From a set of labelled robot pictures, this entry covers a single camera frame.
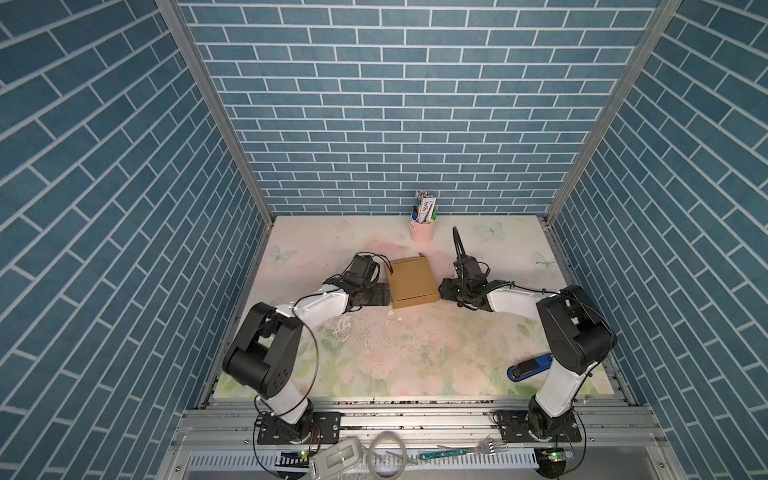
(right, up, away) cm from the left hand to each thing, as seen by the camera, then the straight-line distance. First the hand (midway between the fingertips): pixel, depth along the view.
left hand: (379, 293), depth 93 cm
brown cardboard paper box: (+11, +3, +7) cm, 13 cm away
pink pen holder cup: (+15, +20, +16) cm, 30 cm away
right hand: (+21, +2, +5) cm, 22 cm away
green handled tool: (+15, -34, -24) cm, 44 cm away
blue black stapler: (+39, -18, -14) cm, 46 cm away
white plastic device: (-8, -34, -25) cm, 43 cm away
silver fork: (+28, -33, -22) cm, 49 cm away
